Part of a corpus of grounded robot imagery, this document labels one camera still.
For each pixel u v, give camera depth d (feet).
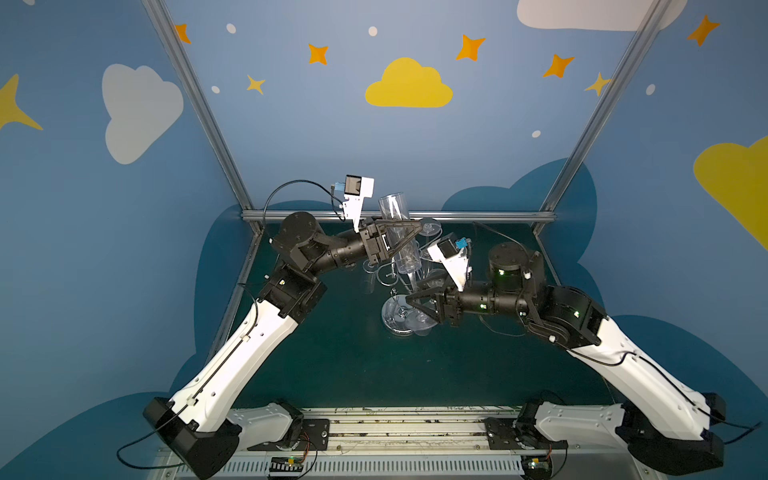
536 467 2.40
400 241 1.61
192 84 2.63
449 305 1.54
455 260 1.57
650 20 2.32
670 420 1.25
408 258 1.71
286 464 2.39
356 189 1.53
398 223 1.57
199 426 1.20
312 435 2.43
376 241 1.51
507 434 2.45
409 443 2.41
